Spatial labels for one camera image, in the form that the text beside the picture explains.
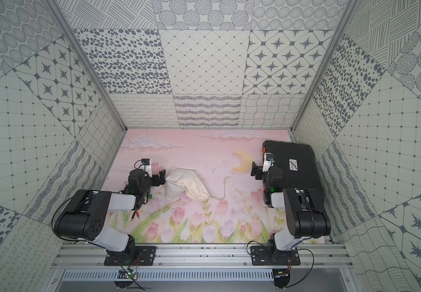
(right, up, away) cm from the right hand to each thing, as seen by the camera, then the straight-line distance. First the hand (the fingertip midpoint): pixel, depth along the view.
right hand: (262, 163), depth 94 cm
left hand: (-58, -2, 0) cm, 58 cm away
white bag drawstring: (-20, -13, -1) cm, 24 cm away
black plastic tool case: (+19, 0, +1) cm, 19 cm away
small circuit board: (-60, -41, -24) cm, 76 cm away
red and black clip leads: (-64, -23, -9) cm, 69 cm away
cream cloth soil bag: (-42, -7, -8) cm, 44 cm away
